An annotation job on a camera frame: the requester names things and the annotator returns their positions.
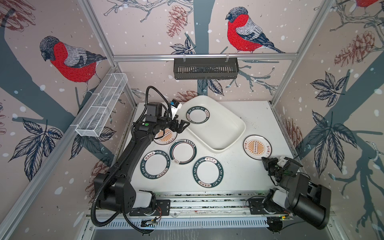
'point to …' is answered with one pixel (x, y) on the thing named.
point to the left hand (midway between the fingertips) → (182, 119)
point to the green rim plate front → (208, 172)
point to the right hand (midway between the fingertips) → (263, 158)
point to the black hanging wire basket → (206, 68)
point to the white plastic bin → (223, 127)
